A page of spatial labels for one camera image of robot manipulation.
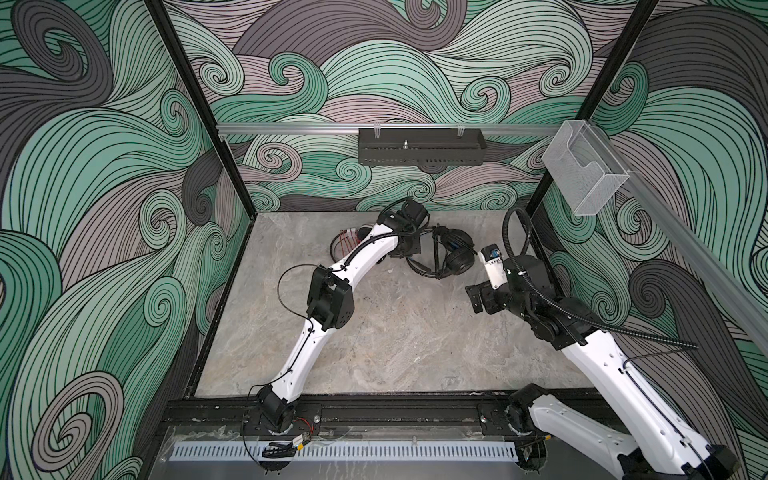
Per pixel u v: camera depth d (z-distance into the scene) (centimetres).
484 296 64
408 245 86
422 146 96
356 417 74
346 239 106
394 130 93
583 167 80
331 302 63
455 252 88
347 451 70
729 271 55
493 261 61
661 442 37
